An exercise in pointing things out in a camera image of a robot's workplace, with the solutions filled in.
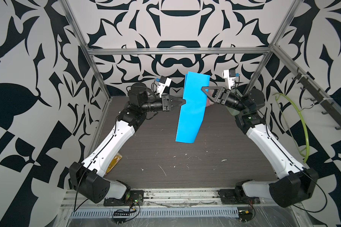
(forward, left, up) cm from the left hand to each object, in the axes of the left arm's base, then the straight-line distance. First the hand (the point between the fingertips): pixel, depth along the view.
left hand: (185, 100), depth 59 cm
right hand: (+1, -7, +4) cm, 8 cm away
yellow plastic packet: (-10, +40, -42) cm, 59 cm away
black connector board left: (-37, +31, -44) cm, 65 cm away
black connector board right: (-37, -29, -45) cm, 66 cm away
